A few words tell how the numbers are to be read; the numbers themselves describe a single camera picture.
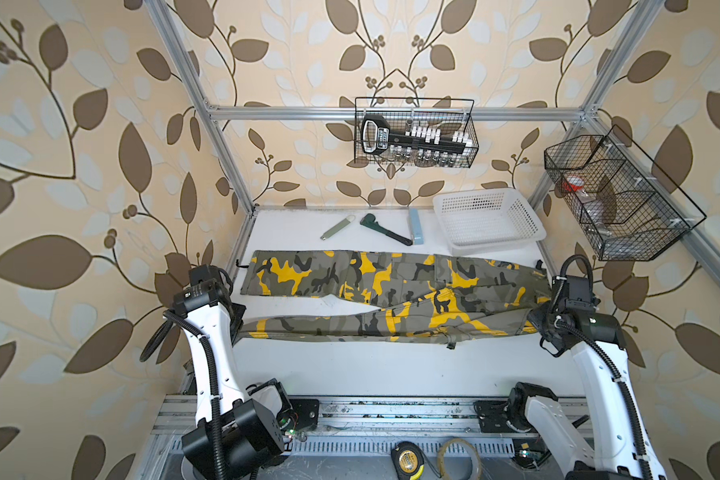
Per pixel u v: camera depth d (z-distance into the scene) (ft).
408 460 2.18
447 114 2.99
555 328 1.71
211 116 3.05
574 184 2.64
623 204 2.44
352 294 3.17
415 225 3.67
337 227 3.79
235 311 2.18
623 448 1.28
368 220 3.78
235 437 1.39
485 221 3.77
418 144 2.82
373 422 2.42
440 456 2.27
